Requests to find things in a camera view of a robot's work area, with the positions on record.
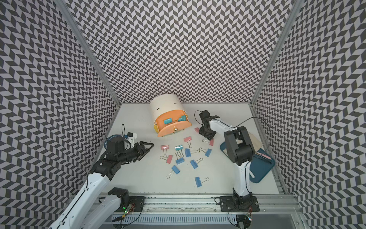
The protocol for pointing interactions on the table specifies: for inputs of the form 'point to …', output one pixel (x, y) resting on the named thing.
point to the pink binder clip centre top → (188, 140)
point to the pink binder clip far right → (197, 129)
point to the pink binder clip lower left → (169, 159)
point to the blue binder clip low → (179, 161)
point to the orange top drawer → (173, 127)
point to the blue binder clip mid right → (195, 163)
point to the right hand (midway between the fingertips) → (204, 136)
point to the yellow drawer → (156, 129)
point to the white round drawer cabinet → (160, 103)
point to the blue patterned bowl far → (106, 142)
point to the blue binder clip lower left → (174, 170)
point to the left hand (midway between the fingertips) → (152, 148)
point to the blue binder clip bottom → (198, 181)
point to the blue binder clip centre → (188, 152)
